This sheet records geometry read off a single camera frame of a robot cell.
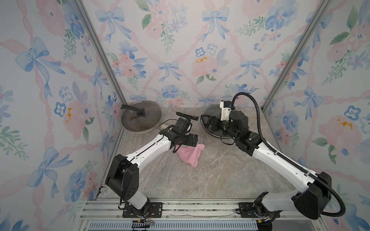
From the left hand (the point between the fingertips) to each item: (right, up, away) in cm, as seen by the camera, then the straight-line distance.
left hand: (192, 138), depth 85 cm
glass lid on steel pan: (-36, +14, +18) cm, 43 cm away
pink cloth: (-1, -10, 0) cm, 10 cm away
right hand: (+8, +13, -12) cm, 19 cm away
